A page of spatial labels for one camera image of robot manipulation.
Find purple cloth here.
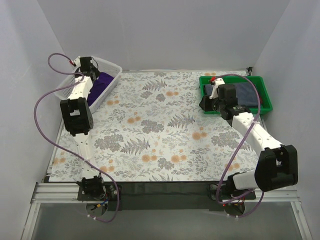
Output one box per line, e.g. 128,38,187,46
87,72,114,107

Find grey cloth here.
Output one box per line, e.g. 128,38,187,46
199,82,260,112

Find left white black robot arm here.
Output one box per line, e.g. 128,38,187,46
60,66,106,200

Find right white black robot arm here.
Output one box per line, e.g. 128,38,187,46
199,96,298,192

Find white plastic basket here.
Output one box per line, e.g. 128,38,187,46
54,56,123,114

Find green plastic tray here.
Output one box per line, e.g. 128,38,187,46
199,76,273,115

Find floral table mat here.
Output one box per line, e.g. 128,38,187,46
48,70,280,183

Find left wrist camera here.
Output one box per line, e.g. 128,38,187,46
72,56,99,73

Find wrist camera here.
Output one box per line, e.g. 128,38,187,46
72,56,99,73
209,77,238,106

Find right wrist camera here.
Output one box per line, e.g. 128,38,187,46
209,77,238,106

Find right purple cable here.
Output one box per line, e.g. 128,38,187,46
215,74,265,219

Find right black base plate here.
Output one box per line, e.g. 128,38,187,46
208,181,257,201

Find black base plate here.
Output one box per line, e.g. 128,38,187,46
208,181,257,201
76,183,122,202

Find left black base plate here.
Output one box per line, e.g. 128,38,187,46
76,183,122,202

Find aluminium frame rail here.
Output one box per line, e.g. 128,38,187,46
31,182,300,203

